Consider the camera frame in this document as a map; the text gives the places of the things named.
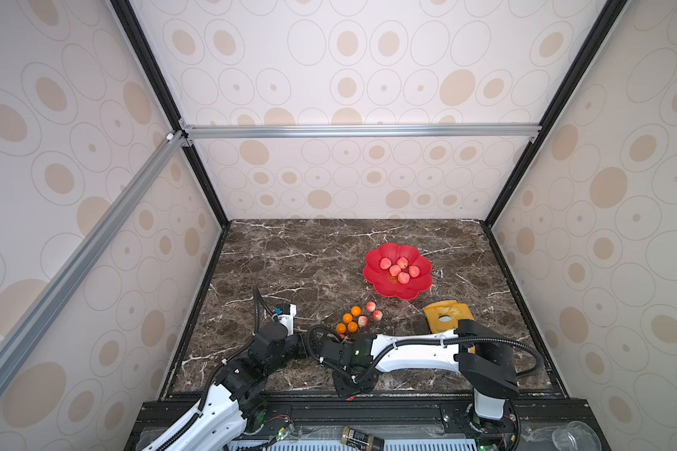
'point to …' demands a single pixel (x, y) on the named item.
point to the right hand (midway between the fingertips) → (348, 390)
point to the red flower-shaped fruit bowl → (376, 271)
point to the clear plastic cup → (575, 436)
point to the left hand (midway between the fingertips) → (323, 333)
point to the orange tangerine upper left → (347, 318)
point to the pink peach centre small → (363, 320)
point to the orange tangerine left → (340, 328)
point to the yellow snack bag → (444, 317)
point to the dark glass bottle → (360, 440)
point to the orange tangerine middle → (353, 327)
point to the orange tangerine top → (355, 310)
